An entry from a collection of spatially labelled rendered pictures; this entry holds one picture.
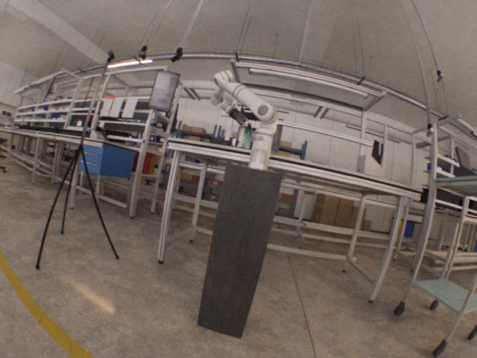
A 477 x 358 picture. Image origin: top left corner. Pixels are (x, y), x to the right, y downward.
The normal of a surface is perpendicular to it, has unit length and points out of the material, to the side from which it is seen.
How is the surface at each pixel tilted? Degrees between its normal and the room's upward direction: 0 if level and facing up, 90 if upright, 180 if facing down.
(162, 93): 101
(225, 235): 90
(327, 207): 90
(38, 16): 90
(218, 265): 90
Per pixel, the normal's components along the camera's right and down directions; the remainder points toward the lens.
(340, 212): -0.14, -0.04
